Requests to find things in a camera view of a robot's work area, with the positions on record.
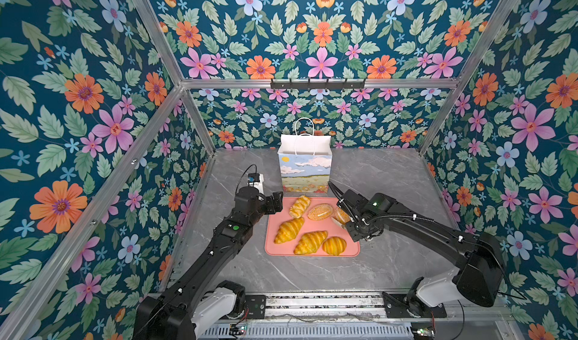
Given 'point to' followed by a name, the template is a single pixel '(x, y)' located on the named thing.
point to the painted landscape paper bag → (305, 159)
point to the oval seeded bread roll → (320, 212)
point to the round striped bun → (334, 246)
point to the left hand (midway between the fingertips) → (276, 188)
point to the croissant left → (288, 229)
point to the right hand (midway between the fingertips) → (355, 230)
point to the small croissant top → (298, 208)
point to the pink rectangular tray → (305, 229)
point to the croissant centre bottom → (310, 242)
